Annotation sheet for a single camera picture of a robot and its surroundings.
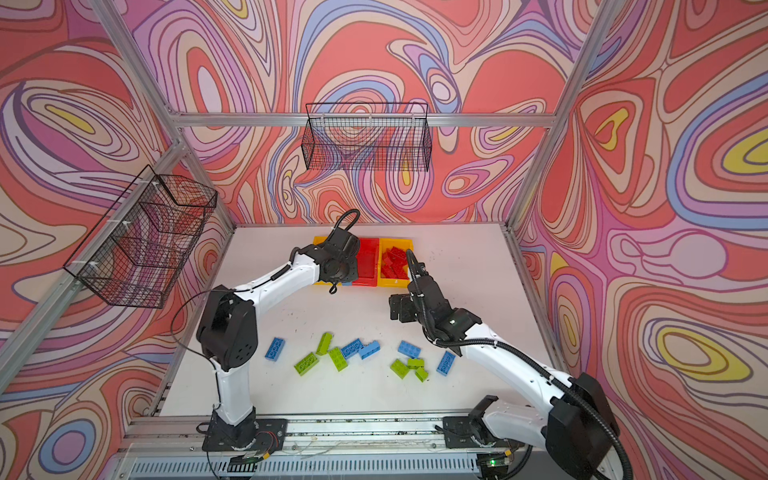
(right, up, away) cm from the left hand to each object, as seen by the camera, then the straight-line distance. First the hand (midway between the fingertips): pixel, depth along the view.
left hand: (356, 268), depth 93 cm
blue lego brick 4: (+26, -27, -9) cm, 39 cm away
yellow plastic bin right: (+15, +8, +14) cm, 23 cm away
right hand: (+15, -9, -11) cm, 21 cm away
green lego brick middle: (-5, -25, -9) cm, 27 cm away
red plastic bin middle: (+3, +3, +13) cm, 14 cm away
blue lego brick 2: (+5, -23, -7) cm, 25 cm away
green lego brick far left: (-13, -27, -9) cm, 31 cm away
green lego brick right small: (+18, -26, -10) cm, 33 cm away
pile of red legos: (+12, +2, +12) cm, 17 cm away
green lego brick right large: (+13, -28, -10) cm, 32 cm away
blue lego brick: (-1, -23, -7) cm, 24 cm away
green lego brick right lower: (+19, -29, -12) cm, 37 cm away
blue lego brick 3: (+16, -23, -7) cm, 29 cm away
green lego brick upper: (-9, -22, -7) cm, 25 cm away
